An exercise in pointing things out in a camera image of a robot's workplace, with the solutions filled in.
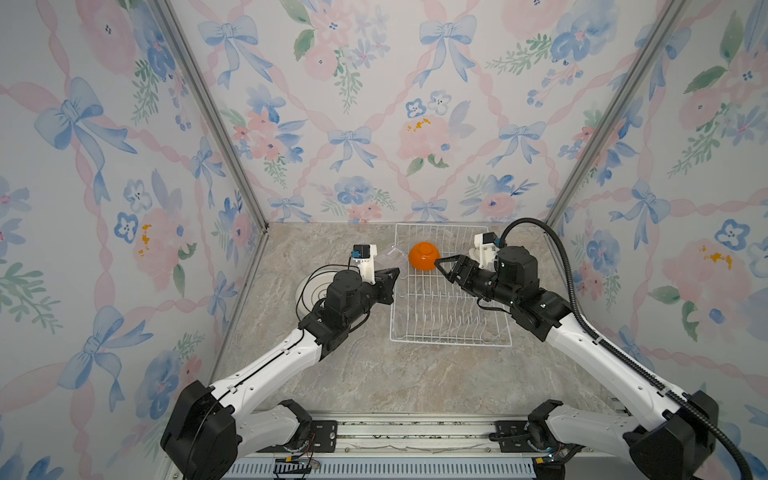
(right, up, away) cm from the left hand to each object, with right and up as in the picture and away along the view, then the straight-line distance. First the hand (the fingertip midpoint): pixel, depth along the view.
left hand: (399, 268), depth 74 cm
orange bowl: (+9, +3, +30) cm, 31 cm away
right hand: (+10, +1, -1) cm, 10 cm away
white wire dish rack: (+9, -13, +20) cm, 25 cm away
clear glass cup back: (-2, +2, +2) cm, 3 cm away
